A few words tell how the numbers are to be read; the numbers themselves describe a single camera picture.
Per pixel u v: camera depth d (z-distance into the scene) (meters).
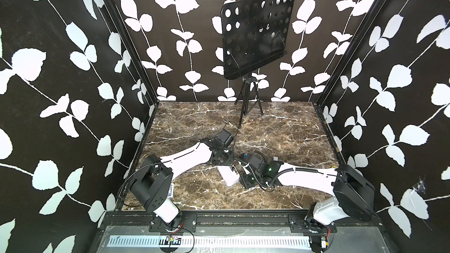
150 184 0.44
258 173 0.64
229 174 0.85
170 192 0.80
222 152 0.67
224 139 0.69
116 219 0.75
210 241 0.70
